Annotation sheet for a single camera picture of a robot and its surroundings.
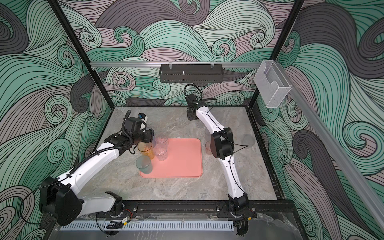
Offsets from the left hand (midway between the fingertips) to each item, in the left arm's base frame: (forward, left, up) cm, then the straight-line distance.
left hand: (149, 130), depth 82 cm
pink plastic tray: (-9, -20, -18) cm, 29 cm away
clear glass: (+5, -4, -17) cm, 18 cm away
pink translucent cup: (-3, -35, -14) cm, 37 cm away
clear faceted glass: (-5, -5, -14) cm, 16 cm away
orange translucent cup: (-4, +4, -13) cm, 14 cm away
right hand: (+19, -25, -9) cm, 33 cm away
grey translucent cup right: (+3, -62, -15) cm, 64 cm away
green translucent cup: (-13, +4, -16) cm, 21 cm away
